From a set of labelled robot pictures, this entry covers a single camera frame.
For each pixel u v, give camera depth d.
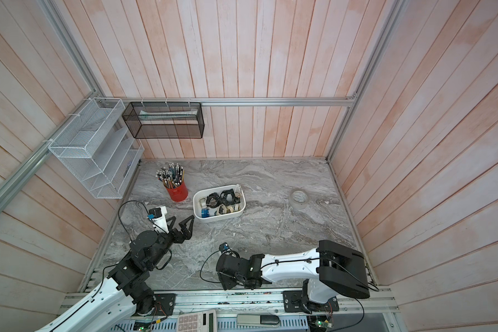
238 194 0.99
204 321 0.69
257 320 0.66
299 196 1.04
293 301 0.73
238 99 0.98
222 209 0.96
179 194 0.98
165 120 0.91
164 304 0.73
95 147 0.73
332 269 0.43
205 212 0.95
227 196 1.01
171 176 0.90
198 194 0.98
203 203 1.01
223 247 0.73
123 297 0.54
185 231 0.68
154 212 0.64
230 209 0.93
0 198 0.53
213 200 0.98
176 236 0.67
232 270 0.59
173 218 0.78
